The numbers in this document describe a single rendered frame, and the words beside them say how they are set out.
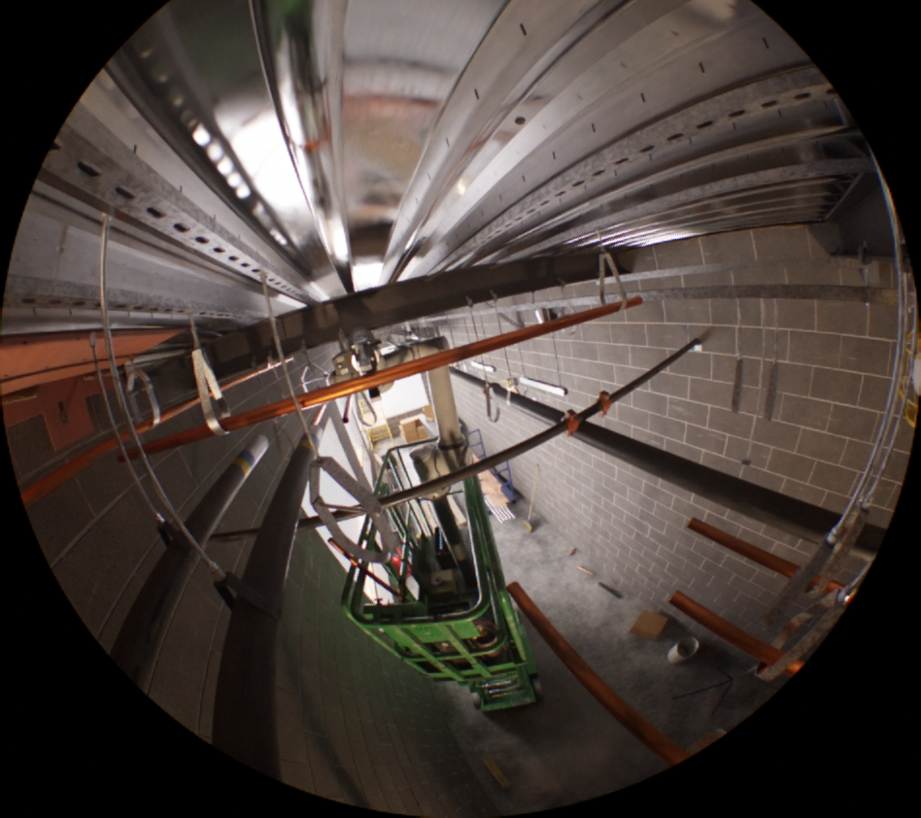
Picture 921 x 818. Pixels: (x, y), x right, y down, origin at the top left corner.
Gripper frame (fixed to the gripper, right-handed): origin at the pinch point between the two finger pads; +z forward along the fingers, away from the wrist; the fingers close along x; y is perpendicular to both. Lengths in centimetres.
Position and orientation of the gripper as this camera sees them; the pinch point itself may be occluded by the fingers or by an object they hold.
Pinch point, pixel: (370, 380)
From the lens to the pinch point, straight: 62.0
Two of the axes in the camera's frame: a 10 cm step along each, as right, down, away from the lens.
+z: 3.9, 3.4, -8.5
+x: 1.3, 9.0, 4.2
